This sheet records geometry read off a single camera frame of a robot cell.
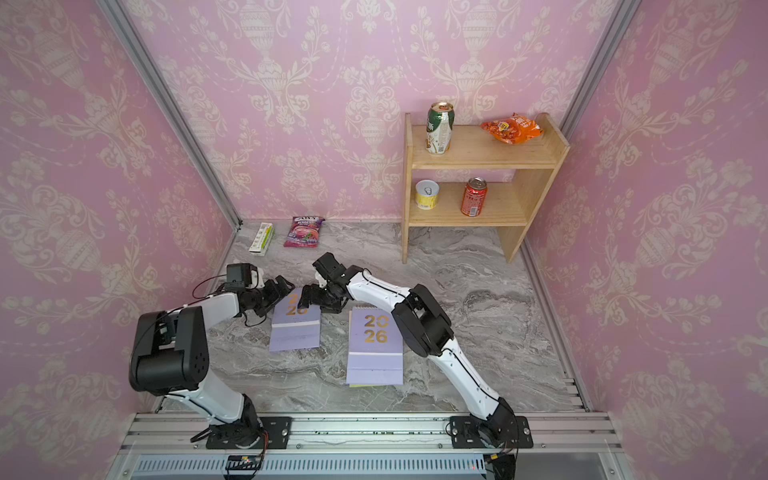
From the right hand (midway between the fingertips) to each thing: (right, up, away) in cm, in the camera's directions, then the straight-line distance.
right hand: (307, 308), depth 92 cm
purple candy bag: (-7, +25, +21) cm, 33 cm away
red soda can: (+50, +33, -6) cm, 61 cm away
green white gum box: (-21, +22, +17) cm, 35 cm away
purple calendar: (-4, -6, 0) cm, 7 cm away
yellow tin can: (+37, +36, 0) cm, 52 cm away
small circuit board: (-10, -34, -19) cm, 40 cm away
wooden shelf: (+64, +31, +3) cm, 71 cm away
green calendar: (+22, -19, -11) cm, 31 cm away
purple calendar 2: (+22, -10, -10) cm, 26 cm away
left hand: (-8, +4, +4) cm, 10 cm away
